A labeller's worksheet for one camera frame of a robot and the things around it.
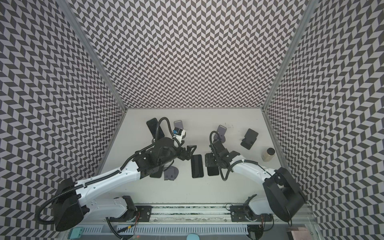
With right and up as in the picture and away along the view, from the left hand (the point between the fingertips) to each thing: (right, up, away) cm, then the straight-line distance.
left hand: (190, 145), depth 75 cm
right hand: (+12, -13, +12) cm, 21 cm away
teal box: (-51, -38, -9) cm, 64 cm away
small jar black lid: (+44, -8, +11) cm, 46 cm away
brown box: (+48, -37, -10) cm, 62 cm away
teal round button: (+1, -40, -8) cm, 41 cm away
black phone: (-25, +10, +18) cm, 33 cm away
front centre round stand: (-11, -17, +7) cm, 22 cm away
